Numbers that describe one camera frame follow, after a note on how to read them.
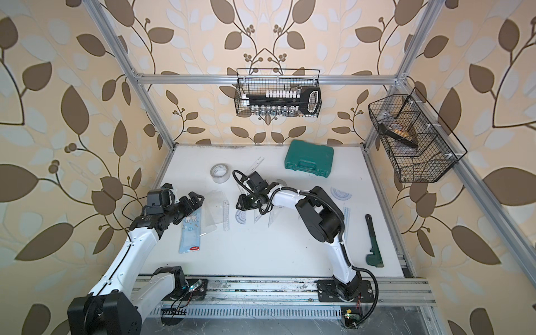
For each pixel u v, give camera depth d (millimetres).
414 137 769
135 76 910
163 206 637
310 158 1113
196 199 763
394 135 738
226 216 937
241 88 963
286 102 845
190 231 889
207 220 929
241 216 935
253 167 1118
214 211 941
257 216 937
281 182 1092
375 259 806
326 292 725
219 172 1083
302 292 753
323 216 546
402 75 886
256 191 764
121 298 403
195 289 735
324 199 557
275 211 708
